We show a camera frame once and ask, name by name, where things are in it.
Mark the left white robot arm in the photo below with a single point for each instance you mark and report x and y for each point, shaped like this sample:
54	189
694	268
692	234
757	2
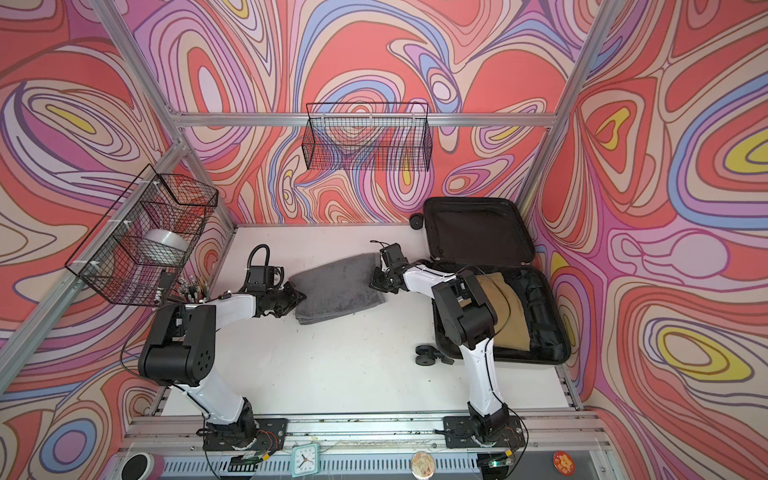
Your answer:
180	352

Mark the round wooden coaster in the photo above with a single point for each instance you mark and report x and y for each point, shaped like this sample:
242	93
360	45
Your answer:
423	465

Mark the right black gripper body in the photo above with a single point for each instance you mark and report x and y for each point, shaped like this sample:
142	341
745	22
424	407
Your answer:
381	281

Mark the wire basket on wall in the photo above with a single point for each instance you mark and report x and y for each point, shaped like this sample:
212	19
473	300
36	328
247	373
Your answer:
368	136
113	267

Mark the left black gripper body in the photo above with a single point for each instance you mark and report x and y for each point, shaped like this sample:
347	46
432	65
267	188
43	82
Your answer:
279	300

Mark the wire basket on back wall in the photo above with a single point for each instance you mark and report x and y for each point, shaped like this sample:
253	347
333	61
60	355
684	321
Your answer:
368	136

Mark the wire basket on left wall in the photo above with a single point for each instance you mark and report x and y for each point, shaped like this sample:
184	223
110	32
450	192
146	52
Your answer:
113	267

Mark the white roll in basket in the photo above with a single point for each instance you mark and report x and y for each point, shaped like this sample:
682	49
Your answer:
163	247

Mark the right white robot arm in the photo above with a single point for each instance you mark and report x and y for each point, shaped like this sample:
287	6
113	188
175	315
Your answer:
469	321

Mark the black suitcase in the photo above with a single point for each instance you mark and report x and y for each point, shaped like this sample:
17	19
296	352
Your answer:
488	236

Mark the small teal alarm clock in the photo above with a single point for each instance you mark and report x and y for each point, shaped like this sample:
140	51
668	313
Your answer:
305	460

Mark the pink tape roll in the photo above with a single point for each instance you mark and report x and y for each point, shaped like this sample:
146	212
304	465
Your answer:
142	466

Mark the red round sticker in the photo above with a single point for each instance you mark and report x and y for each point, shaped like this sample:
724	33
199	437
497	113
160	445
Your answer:
563	463

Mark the khaki shorts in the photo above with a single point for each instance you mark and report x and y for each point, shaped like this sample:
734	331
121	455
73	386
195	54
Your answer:
504	309

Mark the grey towel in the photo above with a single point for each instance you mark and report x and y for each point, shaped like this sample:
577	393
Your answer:
337	289

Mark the red pen holder cup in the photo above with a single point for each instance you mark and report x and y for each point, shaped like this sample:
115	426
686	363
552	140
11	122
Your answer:
181	290

